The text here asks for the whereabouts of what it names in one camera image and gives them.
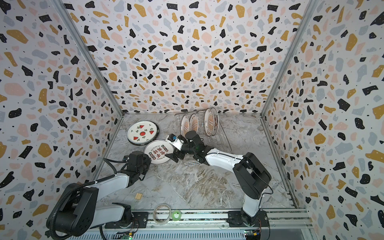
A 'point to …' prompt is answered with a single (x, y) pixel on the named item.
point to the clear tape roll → (161, 214)
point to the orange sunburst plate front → (184, 125)
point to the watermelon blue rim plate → (142, 132)
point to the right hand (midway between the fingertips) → (167, 144)
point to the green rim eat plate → (156, 150)
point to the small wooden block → (138, 196)
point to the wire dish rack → (219, 140)
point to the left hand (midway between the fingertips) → (151, 154)
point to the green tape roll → (176, 215)
